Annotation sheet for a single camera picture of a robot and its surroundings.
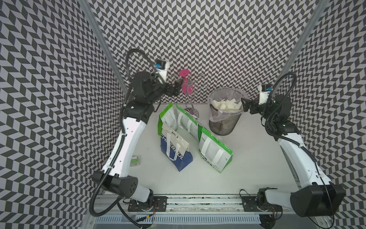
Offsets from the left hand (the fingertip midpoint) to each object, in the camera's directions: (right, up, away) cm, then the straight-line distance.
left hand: (175, 77), depth 64 cm
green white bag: (-6, -19, +20) cm, 28 cm away
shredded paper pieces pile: (+34, -10, +28) cm, 46 cm away
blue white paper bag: (-1, -36, +10) cm, 37 cm away
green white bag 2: (+19, -36, +8) cm, 41 cm away
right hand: (+38, -9, +10) cm, 41 cm away
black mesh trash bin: (+30, -25, +26) cm, 47 cm away
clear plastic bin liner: (+22, -17, +18) cm, 33 cm away
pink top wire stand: (+5, -1, +20) cm, 21 cm away
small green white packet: (-26, -44, +19) cm, 54 cm away
